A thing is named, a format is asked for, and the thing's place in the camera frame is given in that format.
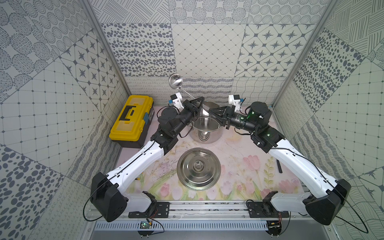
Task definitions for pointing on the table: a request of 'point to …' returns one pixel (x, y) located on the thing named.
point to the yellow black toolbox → (130, 126)
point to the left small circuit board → (145, 224)
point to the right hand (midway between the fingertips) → (208, 113)
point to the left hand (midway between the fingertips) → (204, 93)
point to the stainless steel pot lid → (198, 169)
